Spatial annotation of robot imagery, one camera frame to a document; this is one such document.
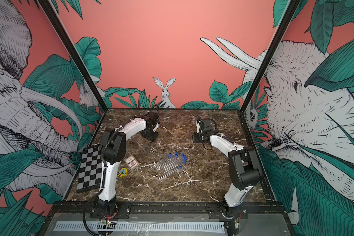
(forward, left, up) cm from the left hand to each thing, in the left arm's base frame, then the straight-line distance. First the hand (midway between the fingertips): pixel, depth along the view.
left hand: (152, 135), depth 102 cm
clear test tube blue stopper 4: (-24, -16, -2) cm, 29 cm away
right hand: (-5, -28, +7) cm, 29 cm away
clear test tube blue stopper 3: (-21, -13, -1) cm, 25 cm away
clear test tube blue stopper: (-15, -12, -2) cm, 19 cm away
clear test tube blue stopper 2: (-16, -16, -1) cm, 23 cm away
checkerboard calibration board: (-24, +35, +1) cm, 42 cm away
